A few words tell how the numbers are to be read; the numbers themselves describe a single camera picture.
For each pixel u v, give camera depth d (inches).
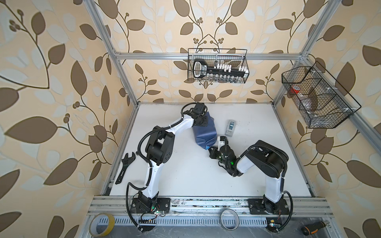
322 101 29.0
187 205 29.9
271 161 20.0
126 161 35.2
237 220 27.8
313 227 26.1
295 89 31.9
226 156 28.5
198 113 30.3
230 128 40.0
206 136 36.2
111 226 27.3
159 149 21.9
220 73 33.5
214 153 33.3
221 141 34.0
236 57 35.9
